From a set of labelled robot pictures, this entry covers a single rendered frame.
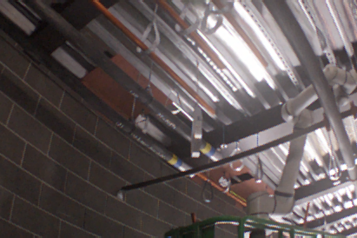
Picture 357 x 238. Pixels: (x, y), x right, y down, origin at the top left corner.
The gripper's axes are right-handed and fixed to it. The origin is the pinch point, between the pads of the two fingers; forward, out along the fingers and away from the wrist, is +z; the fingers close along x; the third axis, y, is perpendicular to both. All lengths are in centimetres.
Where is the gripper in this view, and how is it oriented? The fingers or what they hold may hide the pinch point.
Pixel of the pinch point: (329, 60)
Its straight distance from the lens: 209.4
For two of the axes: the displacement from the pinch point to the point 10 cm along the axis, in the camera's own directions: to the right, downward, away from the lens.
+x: 9.8, -1.0, -1.9
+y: 2.1, 6.0, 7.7
